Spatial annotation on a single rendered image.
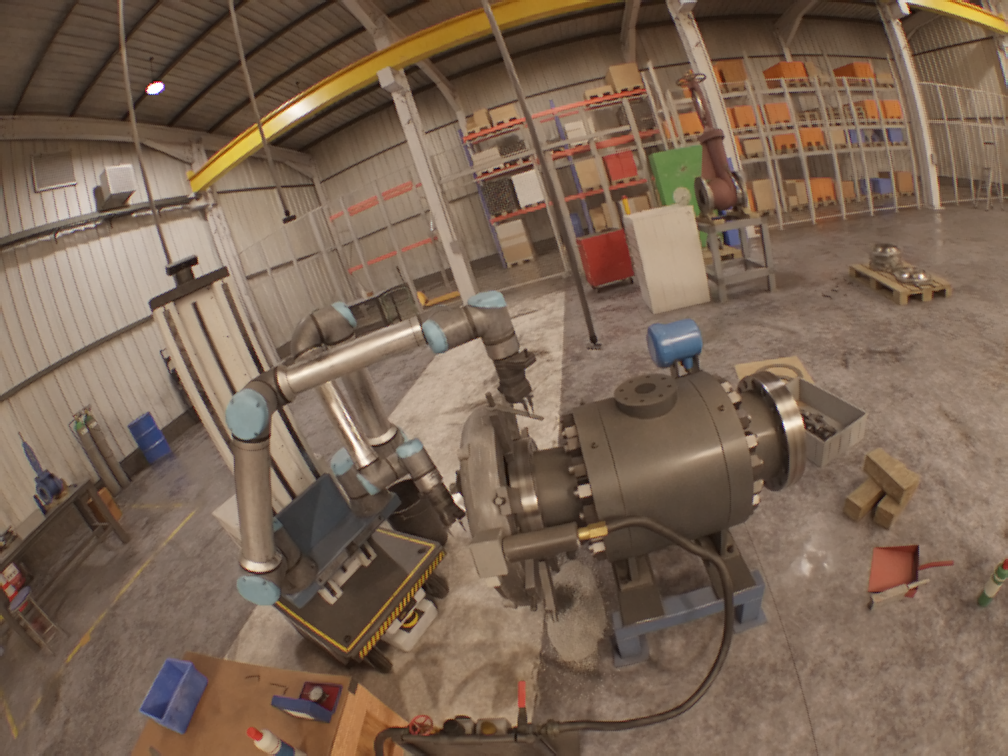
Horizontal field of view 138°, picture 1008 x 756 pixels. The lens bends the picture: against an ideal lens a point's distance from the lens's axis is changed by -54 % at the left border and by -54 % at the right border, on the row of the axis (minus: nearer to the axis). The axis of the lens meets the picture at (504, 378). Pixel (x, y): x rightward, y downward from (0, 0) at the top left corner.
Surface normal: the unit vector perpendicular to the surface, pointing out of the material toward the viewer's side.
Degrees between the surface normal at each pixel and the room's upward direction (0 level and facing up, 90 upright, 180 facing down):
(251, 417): 83
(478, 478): 37
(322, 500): 90
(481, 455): 26
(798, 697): 0
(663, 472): 55
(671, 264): 90
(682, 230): 90
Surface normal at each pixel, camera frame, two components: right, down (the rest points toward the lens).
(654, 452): -0.25, -0.39
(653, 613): -0.30, -0.88
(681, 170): -0.14, 0.42
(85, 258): 0.94, -0.22
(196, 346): 0.84, -0.06
